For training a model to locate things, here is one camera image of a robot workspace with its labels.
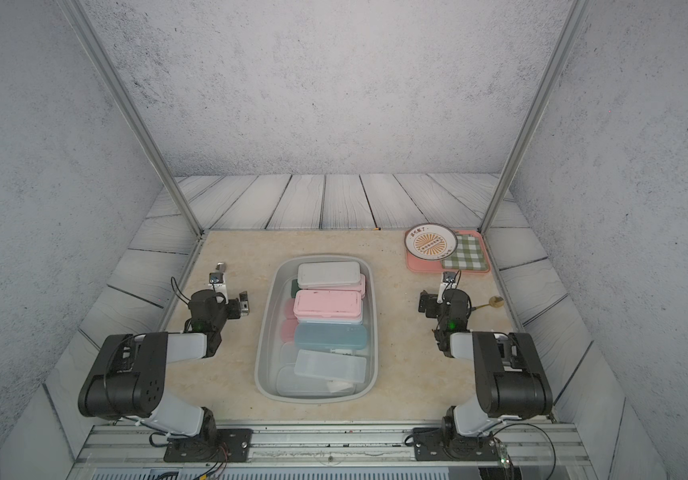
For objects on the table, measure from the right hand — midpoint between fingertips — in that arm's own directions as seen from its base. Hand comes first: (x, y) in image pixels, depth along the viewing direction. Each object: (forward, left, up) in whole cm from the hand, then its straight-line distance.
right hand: (443, 290), depth 94 cm
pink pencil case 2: (-8, +48, -6) cm, 49 cm away
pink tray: (+16, +5, -7) cm, 19 cm away
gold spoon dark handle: (-1, -17, -6) cm, 18 cm away
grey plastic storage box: (-1, +53, +2) cm, 53 cm away
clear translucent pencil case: (-18, +47, -5) cm, 51 cm away
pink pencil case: (+2, +25, -1) cm, 25 cm away
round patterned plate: (+26, -1, -5) cm, 27 cm away
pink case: (-5, +36, 0) cm, 36 cm away
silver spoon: (+14, +76, -4) cm, 77 cm away
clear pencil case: (-22, +34, -4) cm, 41 cm away
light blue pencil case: (-9, +35, -2) cm, 36 cm away
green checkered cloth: (+19, -14, -7) cm, 25 cm away
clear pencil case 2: (-26, +45, -6) cm, 53 cm away
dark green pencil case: (+3, +48, -4) cm, 48 cm away
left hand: (-1, +65, +1) cm, 65 cm away
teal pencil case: (-13, +35, -4) cm, 37 cm away
